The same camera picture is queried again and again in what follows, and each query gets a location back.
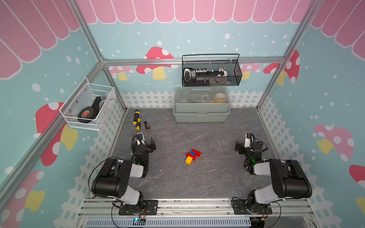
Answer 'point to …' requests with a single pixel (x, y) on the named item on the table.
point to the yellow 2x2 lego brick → (188, 160)
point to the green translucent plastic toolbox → (205, 104)
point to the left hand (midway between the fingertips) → (145, 141)
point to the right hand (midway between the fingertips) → (244, 140)
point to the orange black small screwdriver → (146, 126)
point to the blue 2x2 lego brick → (193, 153)
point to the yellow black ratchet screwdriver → (137, 119)
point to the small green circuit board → (137, 220)
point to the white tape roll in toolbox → (220, 96)
